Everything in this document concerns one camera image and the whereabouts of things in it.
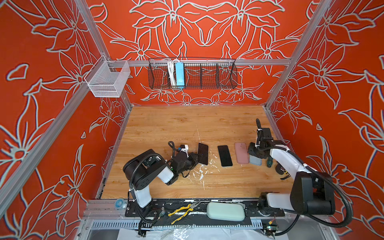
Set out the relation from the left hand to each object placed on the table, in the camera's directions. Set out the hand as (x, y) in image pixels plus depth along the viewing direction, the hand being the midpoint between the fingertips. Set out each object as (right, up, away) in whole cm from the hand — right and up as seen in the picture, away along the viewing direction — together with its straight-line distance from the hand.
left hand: (204, 155), depth 85 cm
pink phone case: (+25, -1, +10) cm, 27 cm away
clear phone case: (+32, -4, +5) cm, 32 cm away
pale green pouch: (+12, -24, -14) cm, 30 cm away
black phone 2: (+13, -2, +8) cm, 16 cm away
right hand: (+28, +3, +4) cm, 28 cm away
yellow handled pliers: (-8, -23, -12) cm, 27 cm away
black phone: (-1, 0, +3) cm, 3 cm away
